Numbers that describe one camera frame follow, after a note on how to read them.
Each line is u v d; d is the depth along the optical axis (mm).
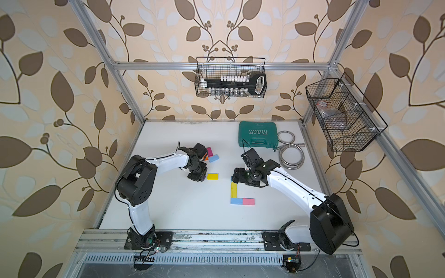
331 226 407
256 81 826
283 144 1060
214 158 1012
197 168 808
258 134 1081
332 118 695
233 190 887
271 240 737
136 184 501
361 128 721
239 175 736
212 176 946
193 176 834
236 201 866
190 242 753
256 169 618
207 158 820
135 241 688
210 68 912
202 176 848
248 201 844
